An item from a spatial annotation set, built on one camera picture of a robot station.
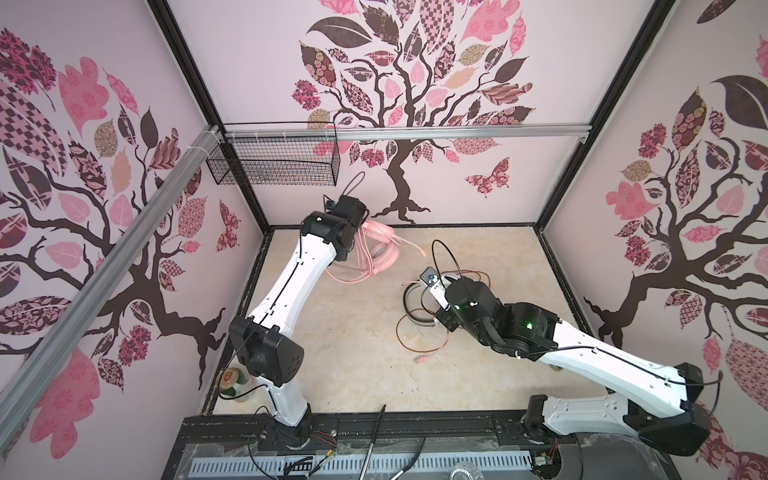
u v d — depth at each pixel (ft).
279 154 3.11
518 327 1.50
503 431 2.39
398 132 3.04
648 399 1.32
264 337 1.42
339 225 1.75
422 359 2.78
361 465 2.27
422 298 1.75
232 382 2.34
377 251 2.77
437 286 1.83
